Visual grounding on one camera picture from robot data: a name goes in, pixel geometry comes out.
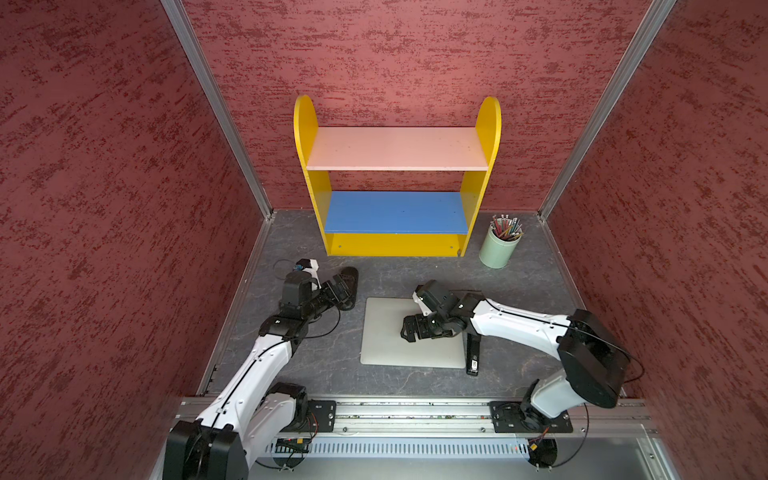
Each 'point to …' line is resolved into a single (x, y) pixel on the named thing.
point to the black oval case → (350, 278)
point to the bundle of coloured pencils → (506, 227)
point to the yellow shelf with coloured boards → (397, 223)
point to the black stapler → (472, 354)
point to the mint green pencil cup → (495, 252)
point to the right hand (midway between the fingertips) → (415, 339)
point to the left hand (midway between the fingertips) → (344, 290)
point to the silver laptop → (382, 343)
